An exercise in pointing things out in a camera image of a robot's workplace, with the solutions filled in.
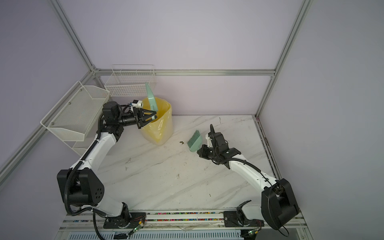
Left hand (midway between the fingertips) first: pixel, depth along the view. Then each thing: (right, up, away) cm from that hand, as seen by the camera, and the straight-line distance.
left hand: (155, 114), depth 71 cm
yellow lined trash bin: (-3, -8, +16) cm, 19 cm away
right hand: (+20, -20, +11) cm, 30 cm away
